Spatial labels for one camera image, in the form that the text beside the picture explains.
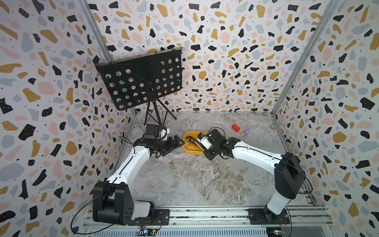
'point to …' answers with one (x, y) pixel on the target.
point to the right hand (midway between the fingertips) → (205, 150)
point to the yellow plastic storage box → (192, 150)
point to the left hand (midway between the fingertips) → (179, 144)
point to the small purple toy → (246, 133)
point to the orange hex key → (192, 144)
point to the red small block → (236, 127)
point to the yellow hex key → (193, 147)
